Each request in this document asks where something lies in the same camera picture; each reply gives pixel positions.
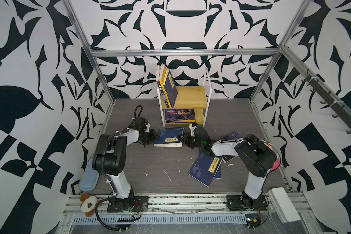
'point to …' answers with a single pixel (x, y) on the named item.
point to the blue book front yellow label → (170, 88)
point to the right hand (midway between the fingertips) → (176, 136)
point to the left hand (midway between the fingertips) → (157, 135)
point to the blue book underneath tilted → (218, 175)
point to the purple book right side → (232, 135)
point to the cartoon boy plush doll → (277, 162)
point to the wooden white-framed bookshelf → (192, 97)
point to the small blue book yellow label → (168, 137)
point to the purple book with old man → (172, 114)
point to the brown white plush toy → (88, 204)
